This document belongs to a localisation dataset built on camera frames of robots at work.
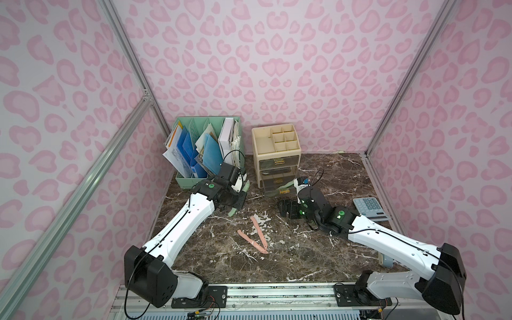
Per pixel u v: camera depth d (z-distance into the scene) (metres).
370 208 0.95
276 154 0.87
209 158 0.93
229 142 0.90
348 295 0.73
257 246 0.86
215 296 0.73
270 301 0.73
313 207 0.55
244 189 0.82
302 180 0.66
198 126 1.04
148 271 0.39
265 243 0.86
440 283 0.38
